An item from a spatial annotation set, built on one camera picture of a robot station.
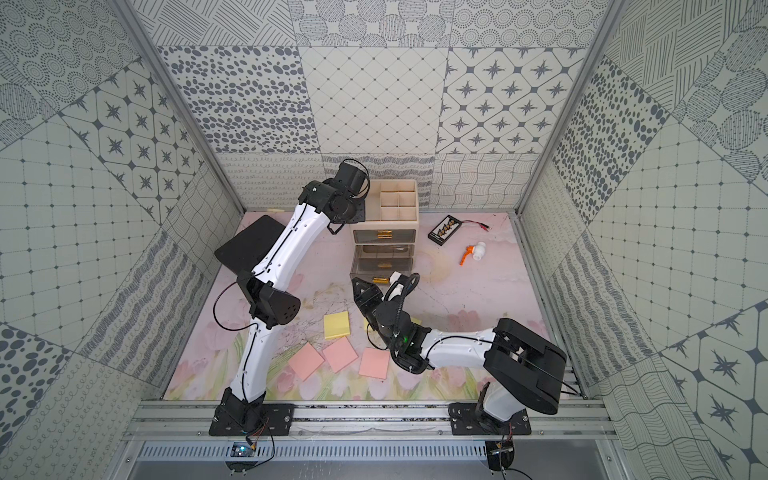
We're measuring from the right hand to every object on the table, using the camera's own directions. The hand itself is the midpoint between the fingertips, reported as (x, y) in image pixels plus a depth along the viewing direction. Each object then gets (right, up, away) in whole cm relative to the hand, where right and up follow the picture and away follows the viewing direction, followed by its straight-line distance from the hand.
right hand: (352, 283), depth 78 cm
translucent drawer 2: (+5, +4, +18) cm, 19 cm away
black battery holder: (+30, +15, +36) cm, 49 cm away
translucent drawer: (+8, +13, +10) cm, 18 cm away
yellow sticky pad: (-7, -15, +13) cm, 21 cm away
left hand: (+4, +19, +8) cm, 21 cm away
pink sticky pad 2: (-5, -21, +6) cm, 23 cm away
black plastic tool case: (-43, +7, +27) cm, 51 cm away
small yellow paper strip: (-39, +24, +45) cm, 64 cm away
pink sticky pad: (-14, -23, +4) cm, 27 cm away
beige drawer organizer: (+10, +23, +13) cm, 28 cm away
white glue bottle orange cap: (+41, +7, +26) cm, 49 cm away
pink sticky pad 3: (+5, -24, +5) cm, 25 cm away
